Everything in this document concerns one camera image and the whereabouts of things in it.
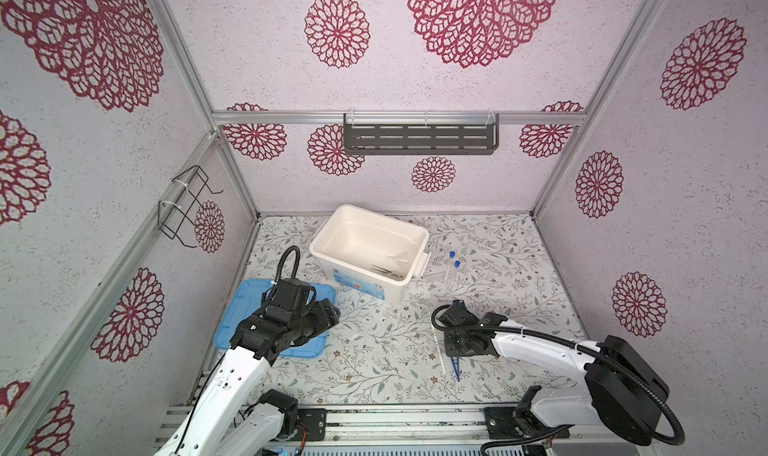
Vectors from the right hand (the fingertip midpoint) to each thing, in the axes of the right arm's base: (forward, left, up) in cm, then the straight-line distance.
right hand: (450, 342), depth 86 cm
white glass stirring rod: (0, +3, -2) cm, 4 cm away
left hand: (-2, +32, +14) cm, 35 cm away
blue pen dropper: (-6, -1, 0) cm, 7 cm away
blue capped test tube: (+21, -1, +10) cm, 23 cm away
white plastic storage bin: (+30, +27, +2) cm, 40 cm away
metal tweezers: (+25, +20, 0) cm, 32 cm away
